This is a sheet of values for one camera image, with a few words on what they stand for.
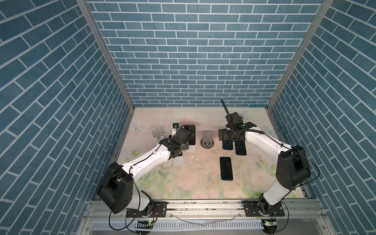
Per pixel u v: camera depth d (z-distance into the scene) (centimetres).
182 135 65
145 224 72
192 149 96
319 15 74
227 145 99
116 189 41
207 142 96
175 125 75
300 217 77
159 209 74
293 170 46
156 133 94
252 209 74
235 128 68
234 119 71
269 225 74
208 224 71
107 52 87
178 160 91
